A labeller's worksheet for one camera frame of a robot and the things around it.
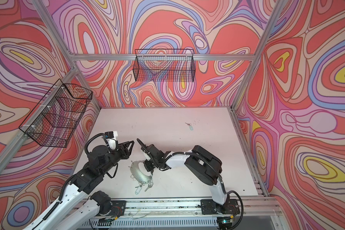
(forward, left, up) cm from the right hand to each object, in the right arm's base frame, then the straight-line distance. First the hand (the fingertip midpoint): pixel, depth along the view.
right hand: (148, 167), depth 90 cm
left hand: (+3, +3, +26) cm, 26 cm away
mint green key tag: (+29, -31, +1) cm, 42 cm away
